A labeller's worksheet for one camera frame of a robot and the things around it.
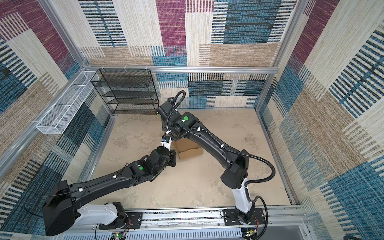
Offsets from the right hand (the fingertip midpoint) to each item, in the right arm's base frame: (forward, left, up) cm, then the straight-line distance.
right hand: (170, 123), depth 77 cm
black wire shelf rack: (+41, +36, -11) cm, 56 cm away
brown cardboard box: (+1, -6, -27) cm, 28 cm away
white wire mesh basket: (-3, +53, +7) cm, 53 cm away
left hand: (-9, -2, -11) cm, 14 cm away
